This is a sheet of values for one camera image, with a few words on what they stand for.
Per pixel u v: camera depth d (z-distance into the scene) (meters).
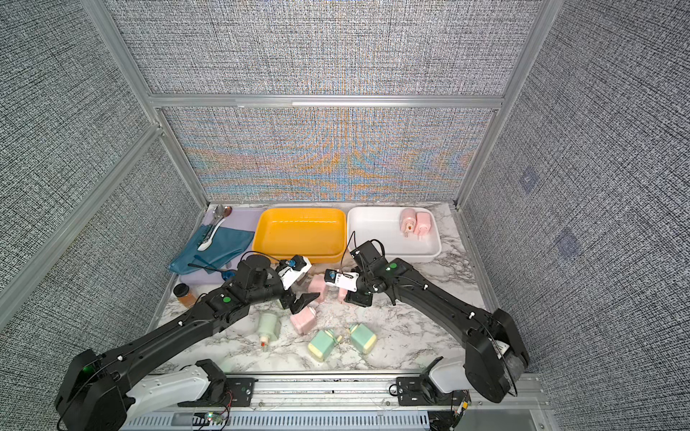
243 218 1.13
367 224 1.15
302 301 0.68
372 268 0.62
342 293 0.78
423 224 1.03
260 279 0.62
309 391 0.75
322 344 0.76
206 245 1.04
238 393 0.73
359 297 0.72
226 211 1.14
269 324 0.78
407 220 1.05
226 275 0.97
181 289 0.90
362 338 0.76
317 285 0.88
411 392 0.72
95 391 0.39
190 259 1.00
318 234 1.10
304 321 0.80
